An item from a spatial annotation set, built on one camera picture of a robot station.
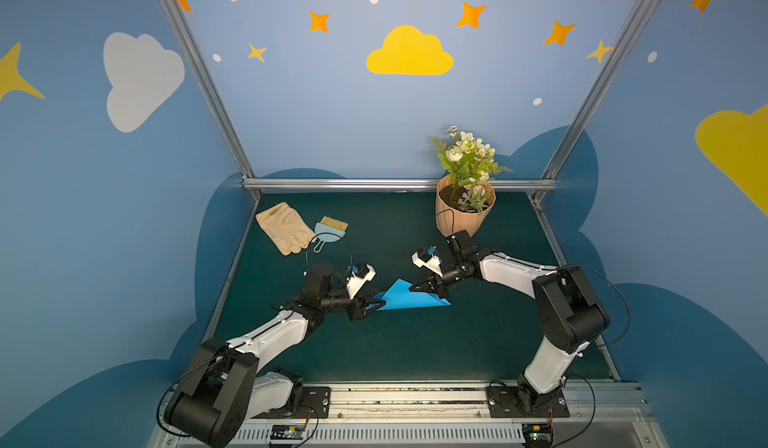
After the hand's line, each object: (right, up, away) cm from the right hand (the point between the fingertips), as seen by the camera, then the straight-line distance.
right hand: (415, 285), depth 86 cm
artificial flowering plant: (+17, +37, +4) cm, 41 cm away
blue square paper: (-5, -3, -3) cm, 6 cm away
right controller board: (+29, -35, -13) cm, 47 cm away
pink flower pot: (+16, +23, +10) cm, 30 cm away
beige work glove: (-47, +16, +25) cm, 55 cm away
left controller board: (-33, -33, -15) cm, 49 cm away
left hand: (-10, -1, -4) cm, 11 cm away
